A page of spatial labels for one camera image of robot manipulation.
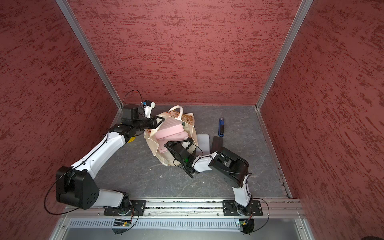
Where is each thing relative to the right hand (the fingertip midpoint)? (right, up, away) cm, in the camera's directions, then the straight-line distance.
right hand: (169, 147), depth 90 cm
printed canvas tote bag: (-1, -6, -4) cm, 7 cm away
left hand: (-1, +16, -9) cm, 19 cm away
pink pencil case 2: (+6, +6, +2) cm, 9 cm away
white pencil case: (+22, +3, +7) cm, 23 cm away
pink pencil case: (0, +12, +5) cm, 13 cm away
